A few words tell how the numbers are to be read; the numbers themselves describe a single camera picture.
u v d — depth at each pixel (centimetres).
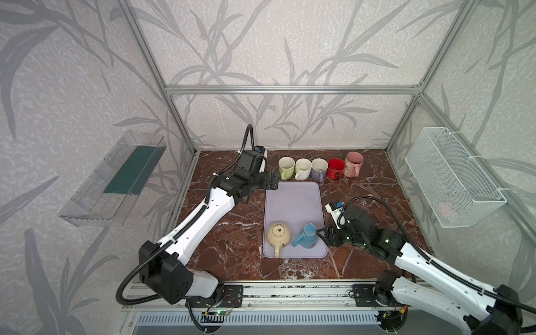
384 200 100
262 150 69
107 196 63
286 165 105
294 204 100
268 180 69
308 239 80
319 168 107
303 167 105
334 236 66
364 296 73
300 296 75
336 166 108
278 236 80
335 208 68
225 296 72
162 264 39
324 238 70
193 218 45
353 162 102
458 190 62
